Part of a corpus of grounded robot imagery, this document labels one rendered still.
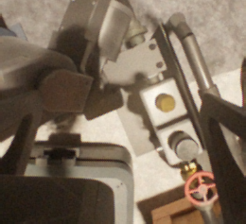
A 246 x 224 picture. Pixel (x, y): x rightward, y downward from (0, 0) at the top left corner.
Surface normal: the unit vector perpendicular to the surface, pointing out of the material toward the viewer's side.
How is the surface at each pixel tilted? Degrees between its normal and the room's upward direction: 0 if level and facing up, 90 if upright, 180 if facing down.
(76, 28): 29
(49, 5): 0
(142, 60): 0
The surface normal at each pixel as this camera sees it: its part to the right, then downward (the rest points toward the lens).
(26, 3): -0.02, 0.11
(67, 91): 0.82, 0.35
